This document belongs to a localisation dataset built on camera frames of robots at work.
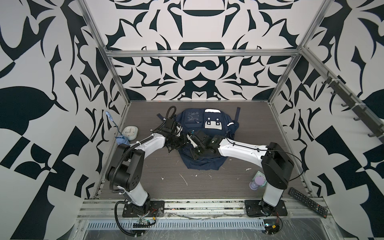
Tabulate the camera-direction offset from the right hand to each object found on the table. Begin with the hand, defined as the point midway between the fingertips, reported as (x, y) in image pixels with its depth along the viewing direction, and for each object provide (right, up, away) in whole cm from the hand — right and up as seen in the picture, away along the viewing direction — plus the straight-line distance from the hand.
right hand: (191, 152), depth 85 cm
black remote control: (+58, -23, -9) cm, 63 cm away
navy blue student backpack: (+16, +17, +14) cm, 27 cm away
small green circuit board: (+38, -31, -14) cm, 51 cm away
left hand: (-1, +5, +4) cm, 7 cm away
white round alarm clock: (-40, +10, +14) cm, 43 cm away
